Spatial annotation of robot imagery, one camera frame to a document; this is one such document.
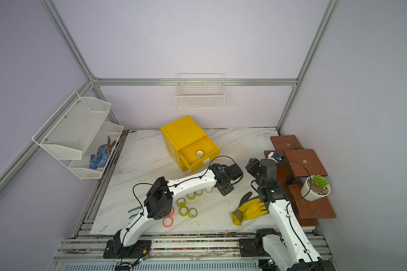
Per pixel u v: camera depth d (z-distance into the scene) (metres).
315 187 0.67
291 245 0.42
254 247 0.73
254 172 0.71
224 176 0.63
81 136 0.84
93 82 0.91
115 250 0.64
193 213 0.84
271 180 0.59
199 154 0.88
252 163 0.72
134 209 0.85
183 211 0.84
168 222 0.81
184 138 0.88
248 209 0.83
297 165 0.66
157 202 0.53
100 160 0.86
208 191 0.91
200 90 0.95
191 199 0.88
